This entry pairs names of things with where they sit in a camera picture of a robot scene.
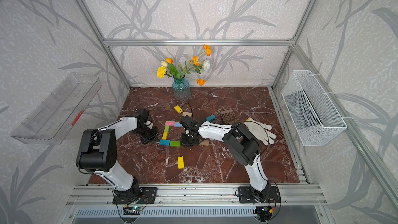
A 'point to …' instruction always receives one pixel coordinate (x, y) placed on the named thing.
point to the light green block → (166, 128)
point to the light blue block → (177, 124)
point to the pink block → (169, 123)
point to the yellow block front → (181, 164)
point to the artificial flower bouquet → (168, 69)
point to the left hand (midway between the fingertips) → (159, 138)
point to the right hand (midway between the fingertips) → (181, 144)
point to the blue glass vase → (181, 89)
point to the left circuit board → (128, 211)
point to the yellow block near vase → (178, 109)
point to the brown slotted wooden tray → (228, 116)
